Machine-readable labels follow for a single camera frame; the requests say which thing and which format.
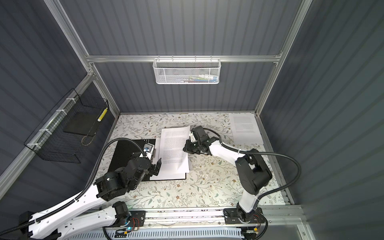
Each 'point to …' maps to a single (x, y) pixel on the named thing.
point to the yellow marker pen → (100, 118)
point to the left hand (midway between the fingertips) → (152, 156)
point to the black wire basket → (65, 133)
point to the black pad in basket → (83, 123)
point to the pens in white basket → (198, 78)
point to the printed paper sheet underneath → (174, 145)
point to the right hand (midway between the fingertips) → (184, 150)
